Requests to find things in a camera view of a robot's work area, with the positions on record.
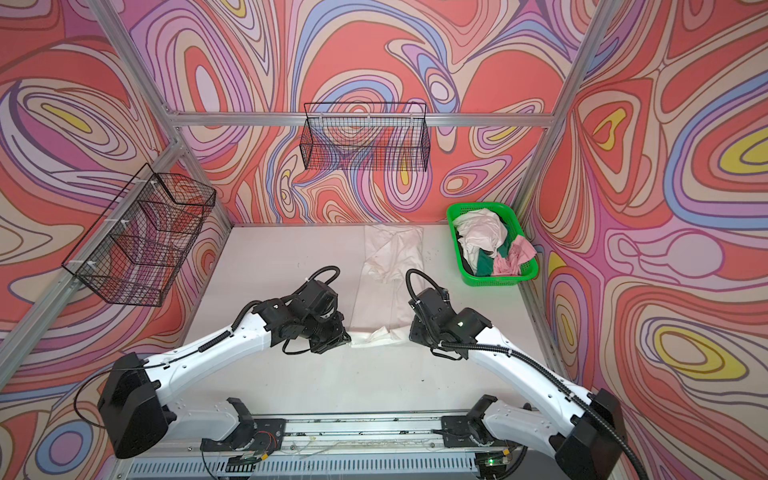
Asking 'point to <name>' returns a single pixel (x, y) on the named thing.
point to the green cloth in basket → (486, 258)
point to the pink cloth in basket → (521, 249)
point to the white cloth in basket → (479, 230)
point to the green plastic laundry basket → (527, 271)
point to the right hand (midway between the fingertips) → (422, 338)
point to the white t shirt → (392, 281)
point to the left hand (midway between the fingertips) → (360, 337)
